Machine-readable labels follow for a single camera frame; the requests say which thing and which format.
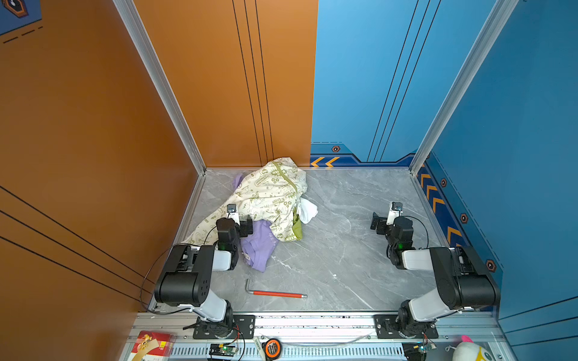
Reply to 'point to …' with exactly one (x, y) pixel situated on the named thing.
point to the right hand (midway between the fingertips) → (384, 214)
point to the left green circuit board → (226, 350)
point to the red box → (152, 346)
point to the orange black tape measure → (272, 349)
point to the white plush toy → (468, 350)
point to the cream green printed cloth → (270, 192)
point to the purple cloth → (260, 247)
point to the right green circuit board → (425, 347)
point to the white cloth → (306, 210)
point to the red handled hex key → (273, 294)
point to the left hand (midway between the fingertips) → (237, 214)
